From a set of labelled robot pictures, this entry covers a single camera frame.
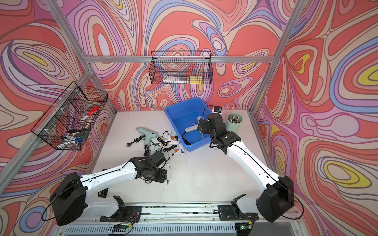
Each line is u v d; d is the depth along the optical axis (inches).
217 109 27.1
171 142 38.8
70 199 16.0
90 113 30.2
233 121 36.5
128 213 28.3
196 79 35.8
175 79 32.3
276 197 15.3
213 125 22.1
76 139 26.7
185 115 44.2
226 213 29.0
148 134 40.0
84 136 28.9
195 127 41.7
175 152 37.5
